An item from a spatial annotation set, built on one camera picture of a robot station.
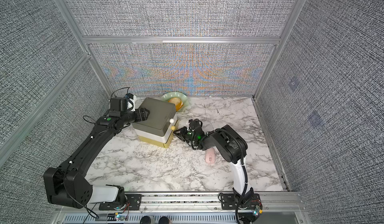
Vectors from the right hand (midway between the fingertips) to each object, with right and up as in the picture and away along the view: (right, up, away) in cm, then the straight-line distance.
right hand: (172, 129), depth 93 cm
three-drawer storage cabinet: (-5, +3, -17) cm, 18 cm away
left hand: (-13, +11, -11) cm, 20 cm away
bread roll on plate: (+2, +17, +13) cm, 22 cm away
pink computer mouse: (+23, -14, -8) cm, 28 cm away
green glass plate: (-8, +21, +20) cm, 30 cm away
